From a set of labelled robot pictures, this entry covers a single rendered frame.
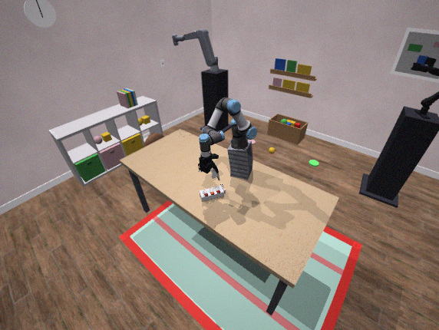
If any white power strip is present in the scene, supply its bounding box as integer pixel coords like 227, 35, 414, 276
200, 184, 226, 201

